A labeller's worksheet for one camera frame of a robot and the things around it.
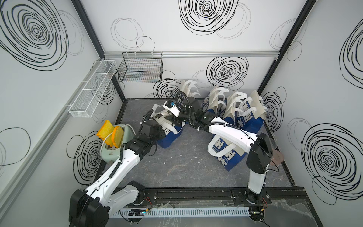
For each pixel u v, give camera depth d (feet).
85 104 2.35
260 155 1.49
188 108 1.91
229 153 2.42
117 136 2.44
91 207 1.21
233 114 2.65
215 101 2.78
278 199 2.41
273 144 3.33
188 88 2.99
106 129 2.49
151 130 1.88
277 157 2.78
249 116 2.90
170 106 2.11
